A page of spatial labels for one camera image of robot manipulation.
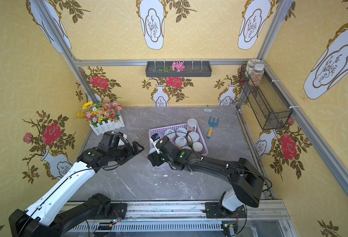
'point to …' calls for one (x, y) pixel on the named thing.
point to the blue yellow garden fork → (212, 123)
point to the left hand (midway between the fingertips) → (134, 150)
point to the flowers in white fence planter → (102, 117)
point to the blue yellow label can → (192, 125)
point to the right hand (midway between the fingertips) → (155, 150)
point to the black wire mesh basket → (271, 109)
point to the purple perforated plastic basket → (161, 132)
